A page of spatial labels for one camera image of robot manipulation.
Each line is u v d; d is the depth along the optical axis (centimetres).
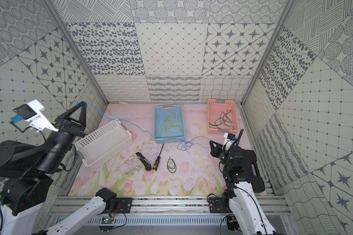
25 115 33
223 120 108
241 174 62
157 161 89
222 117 110
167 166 87
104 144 90
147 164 86
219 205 73
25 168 32
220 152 71
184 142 79
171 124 108
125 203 74
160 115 113
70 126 38
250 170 82
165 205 76
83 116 43
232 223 73
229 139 71
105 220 71
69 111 41
